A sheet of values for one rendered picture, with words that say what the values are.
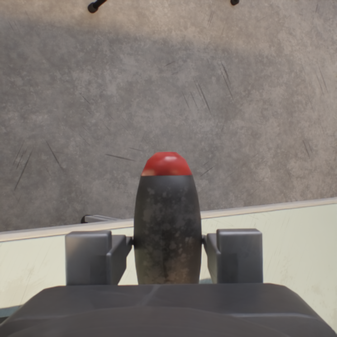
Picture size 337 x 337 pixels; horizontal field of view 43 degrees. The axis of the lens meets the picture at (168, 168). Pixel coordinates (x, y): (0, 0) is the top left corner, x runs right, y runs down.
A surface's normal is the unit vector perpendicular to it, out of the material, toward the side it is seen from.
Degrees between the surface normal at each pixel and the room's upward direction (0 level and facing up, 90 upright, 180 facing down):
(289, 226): 0
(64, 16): 0
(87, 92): 0
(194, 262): 16
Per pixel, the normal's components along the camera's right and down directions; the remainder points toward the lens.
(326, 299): 0.54, -0.02
